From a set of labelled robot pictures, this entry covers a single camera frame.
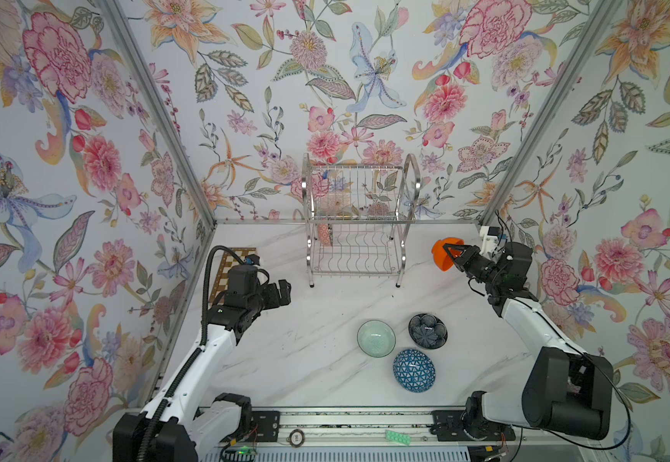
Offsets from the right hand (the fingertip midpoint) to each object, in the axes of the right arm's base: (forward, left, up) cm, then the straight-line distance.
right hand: (443, 242), depth 83 cm
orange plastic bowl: (-4, 0, -2) cm, 4 cm away
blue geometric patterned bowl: (-29, +8, -23) cm, 38 cm away
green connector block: (-45, +14, -22) cm, 52 cm away
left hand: (-11, +46, -6) cm, 47 cm away
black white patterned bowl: (+13, +35, -11) cm, 39 cm away
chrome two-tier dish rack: (+36, +23, -25) cm, 49 cm away
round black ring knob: (-46, +40, -23) cm, 65 cm away
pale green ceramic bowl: (-20, +18, -22) cm, 35 cm away
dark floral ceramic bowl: (-17, +2, -23) cm, 28 cm away
